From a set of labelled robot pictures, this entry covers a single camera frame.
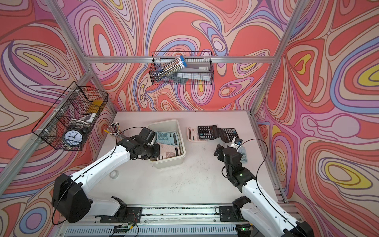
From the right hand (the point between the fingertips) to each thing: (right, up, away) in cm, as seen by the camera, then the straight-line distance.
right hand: (225, 151), depth 82 cm
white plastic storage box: (-35, +14, +16) cm, 41 cm away
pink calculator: (-33, -1, +6) cm, 34 cm away
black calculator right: (+6, +8, +20) cm, 23 cm away
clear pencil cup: (-69, +12, +11) cm, 71 cm away
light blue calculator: (-33, +7, +18) cm, 38 cm away
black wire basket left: (-83, +15, -8) cm, 85 cm away
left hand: (-36, -1, 0) cm, 36 cm away
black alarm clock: (-74, +9, -14) cm, 76 cm away
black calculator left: (-7, +9, +22) cm, 25 cm away
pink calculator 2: (-18, +7, +20) cm, 28 cm away
